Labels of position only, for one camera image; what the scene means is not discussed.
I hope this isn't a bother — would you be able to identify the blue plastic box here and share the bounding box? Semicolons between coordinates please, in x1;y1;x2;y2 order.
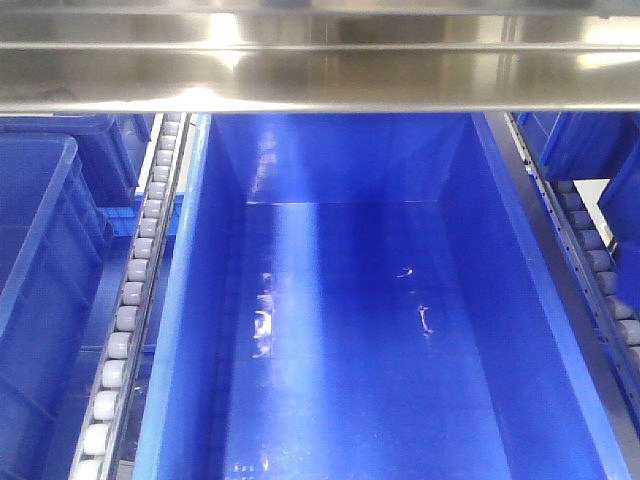
596;143;640;322

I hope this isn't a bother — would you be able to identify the large blue plastic bin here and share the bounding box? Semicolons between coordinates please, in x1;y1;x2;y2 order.
131;111;637;480

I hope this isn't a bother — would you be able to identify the row of blue bins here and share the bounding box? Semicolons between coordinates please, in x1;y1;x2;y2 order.
0;110;640;480

